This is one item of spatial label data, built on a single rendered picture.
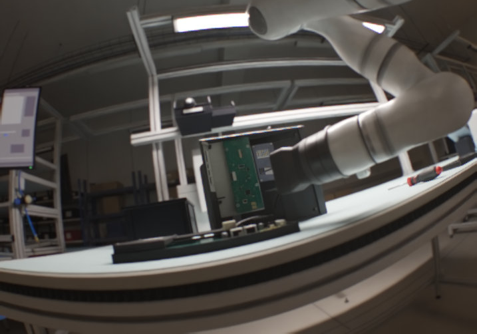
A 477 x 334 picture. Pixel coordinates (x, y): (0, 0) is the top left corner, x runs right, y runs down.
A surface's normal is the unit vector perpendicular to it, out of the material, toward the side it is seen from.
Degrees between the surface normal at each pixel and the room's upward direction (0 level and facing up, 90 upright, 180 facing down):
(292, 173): 90
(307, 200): 90
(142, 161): 90
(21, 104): 101
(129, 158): 90
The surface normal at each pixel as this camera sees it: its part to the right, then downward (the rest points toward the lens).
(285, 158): -0.70, -0.04
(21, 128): 0.54, -0.15
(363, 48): -0.80, 0.23
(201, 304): 0.11, -0.29
